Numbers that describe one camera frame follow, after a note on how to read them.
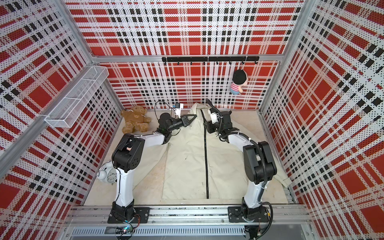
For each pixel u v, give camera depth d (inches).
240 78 37.1
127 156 22.2
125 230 27.3
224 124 29.4
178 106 33.4
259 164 19.4
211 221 28.8
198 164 35.8
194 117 35.0
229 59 35.1
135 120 42.1
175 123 32.8
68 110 27.8
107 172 30.5
